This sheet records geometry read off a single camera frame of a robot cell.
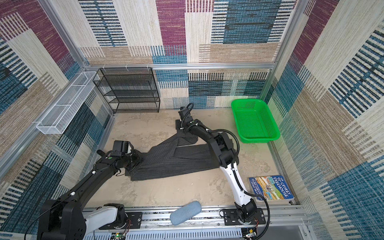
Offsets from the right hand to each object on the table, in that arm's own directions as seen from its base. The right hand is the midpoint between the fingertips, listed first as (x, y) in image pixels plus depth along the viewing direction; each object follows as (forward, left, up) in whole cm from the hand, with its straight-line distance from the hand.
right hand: (179, 124), depth 105 cm
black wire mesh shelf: (+23, +36, +13) cm, 44 cm away
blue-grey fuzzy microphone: (-53, -4, -2) cm, 54 cm away
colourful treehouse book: (-43, -50, -4) cm, 66 cm away
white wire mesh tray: (-18, +54, +29) cm, 64 cm away
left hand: (-26, +18, +4) cm, 32 cm away
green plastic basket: (+4, -55, -6) cm, 55 cm away
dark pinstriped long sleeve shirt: (-22, -2, -2) cm, 23 cm away
